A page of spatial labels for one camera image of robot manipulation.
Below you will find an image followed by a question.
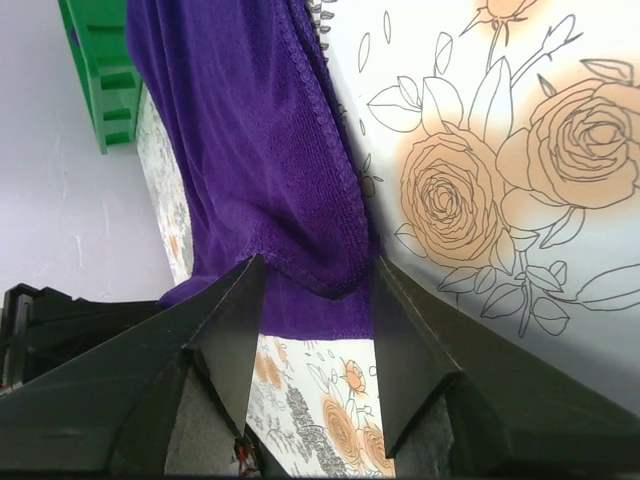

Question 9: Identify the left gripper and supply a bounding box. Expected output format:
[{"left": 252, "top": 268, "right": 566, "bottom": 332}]
[{"left": 1, "top": 283, "right": 162, "bottom": 393}]

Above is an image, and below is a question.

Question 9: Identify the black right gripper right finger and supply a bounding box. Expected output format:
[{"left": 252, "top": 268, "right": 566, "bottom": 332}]
[{"left": 372, "top": 258, "right": 639, "bottom": 475}]

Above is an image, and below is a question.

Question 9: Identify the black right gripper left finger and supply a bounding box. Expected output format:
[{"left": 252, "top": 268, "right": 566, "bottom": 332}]
[{"left": 1, "top": 256, "right": 266, "bottom": 475}]

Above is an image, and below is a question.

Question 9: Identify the green plastic tray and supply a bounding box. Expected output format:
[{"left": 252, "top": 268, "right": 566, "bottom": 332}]
[{"left": 58, "top": 0, "right": 142, "bottom": 154}]

